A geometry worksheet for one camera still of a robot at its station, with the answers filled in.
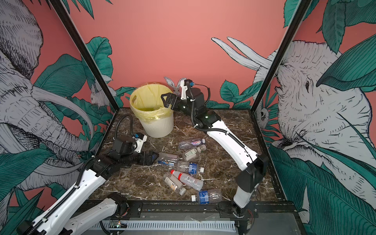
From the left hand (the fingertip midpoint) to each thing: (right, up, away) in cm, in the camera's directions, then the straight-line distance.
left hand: (152, 153), depth 73 cm
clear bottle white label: (+20, -4, +15) cm, 25 cm away
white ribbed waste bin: (-1, +11, +31) cm, 33 cm away
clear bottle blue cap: (+4, -8, +20) cm, 22 cm away
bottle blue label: (+31, -22, 0) cm, 38 cm away
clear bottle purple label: (+21, +1, +22) cm, 30 cm away
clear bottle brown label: (+10, -17, +5) cm, 20 cm away
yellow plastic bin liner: (-12, +28, +29) cm, 42 cm away
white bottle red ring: (+20, -17, +5) cm, 27 cm away
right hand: (+8, +28, -7) cm, 30 cm away
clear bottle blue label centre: (+19, -11, +11) cm, 24 cm away
